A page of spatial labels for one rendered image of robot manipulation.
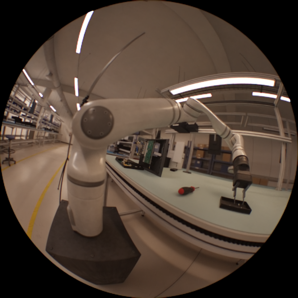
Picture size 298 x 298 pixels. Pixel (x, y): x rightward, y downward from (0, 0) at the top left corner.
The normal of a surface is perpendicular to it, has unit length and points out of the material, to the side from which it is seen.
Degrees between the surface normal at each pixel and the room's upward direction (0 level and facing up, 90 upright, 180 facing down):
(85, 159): 28
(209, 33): 180
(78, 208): 90
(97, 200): 90
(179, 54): 180
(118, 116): 90
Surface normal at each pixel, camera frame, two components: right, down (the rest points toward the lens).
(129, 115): 0.65, 0.11
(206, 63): -0.22, 0.97
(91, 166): 0.41, -0.89
